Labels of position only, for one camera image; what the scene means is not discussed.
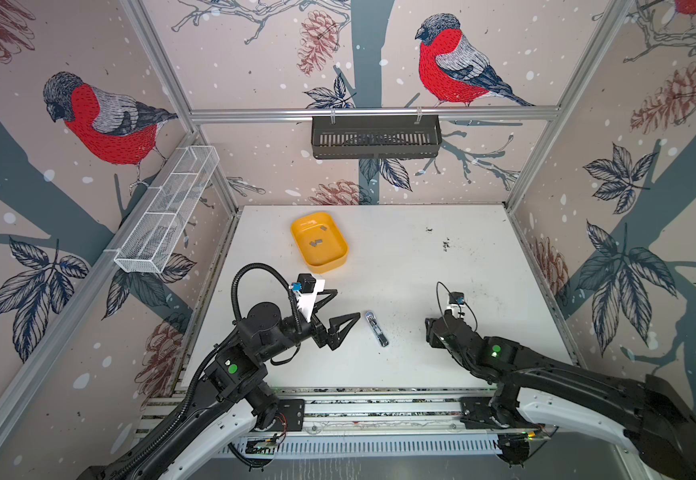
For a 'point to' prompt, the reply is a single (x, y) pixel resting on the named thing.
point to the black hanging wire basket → (375, 137)
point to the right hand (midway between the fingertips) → (428, 326)
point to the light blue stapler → (376, 328)
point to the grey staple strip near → (314, 244)
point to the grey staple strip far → (323, 228)
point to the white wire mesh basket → (167, 209)
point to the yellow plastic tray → (321, 243)
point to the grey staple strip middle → (318, 241)
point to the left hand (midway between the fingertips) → (346, 307)
